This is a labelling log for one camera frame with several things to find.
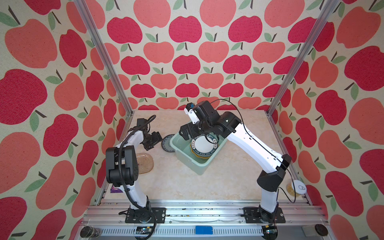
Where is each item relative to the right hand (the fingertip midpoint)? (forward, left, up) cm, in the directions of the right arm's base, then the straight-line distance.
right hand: (190, 127), depth 71 cm
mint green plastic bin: (-5, +5, -12) cm, 14 cm away
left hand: (+6, +21, -25) cm, 33 cm away
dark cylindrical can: (-44, +39, -20) cm, 62 cm away
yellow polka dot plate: (+1, -4, -28) cm, 29 cm away
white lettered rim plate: (+9, -8, -29) cm, 32 cm away
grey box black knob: (-33, -57, -23) cm, 70 cm away
